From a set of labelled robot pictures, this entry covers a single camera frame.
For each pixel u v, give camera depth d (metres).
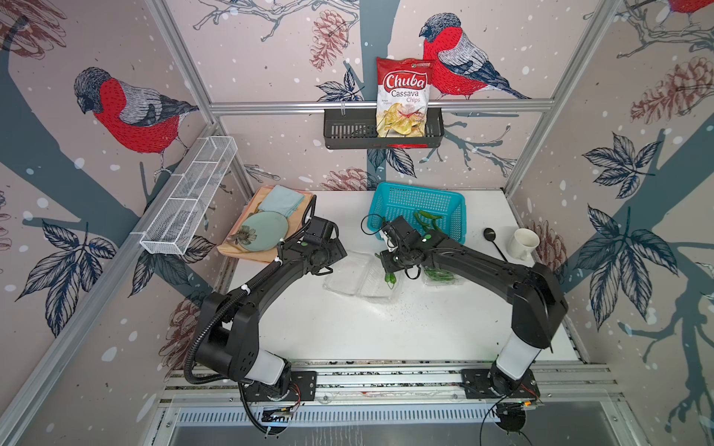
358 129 1.07
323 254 0.66
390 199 1.14
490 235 1.04
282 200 1.19
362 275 0.96
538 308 0.43
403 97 0.85
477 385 0.73
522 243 0.93
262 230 1.07
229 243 1.04
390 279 0.81
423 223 1.11
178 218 0.73
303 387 0.73
